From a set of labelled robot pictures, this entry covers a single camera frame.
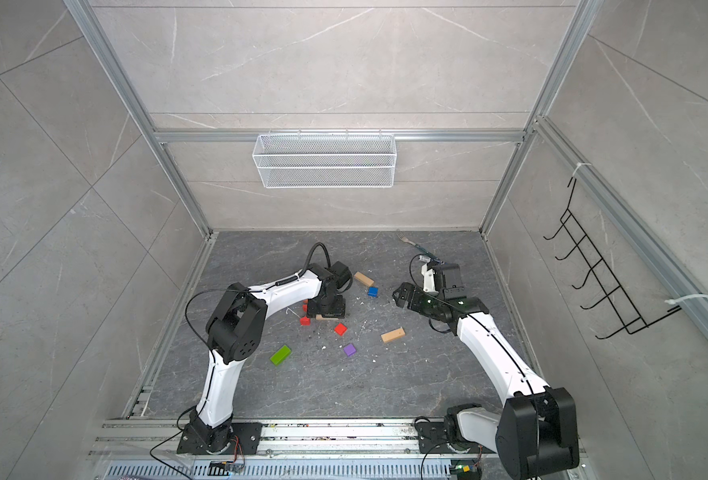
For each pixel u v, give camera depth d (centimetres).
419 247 115
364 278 104
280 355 87
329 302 83
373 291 104
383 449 73
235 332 54
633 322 58
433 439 73
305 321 93
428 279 76
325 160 101
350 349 88
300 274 67
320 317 88
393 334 91
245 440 73
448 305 58
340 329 92
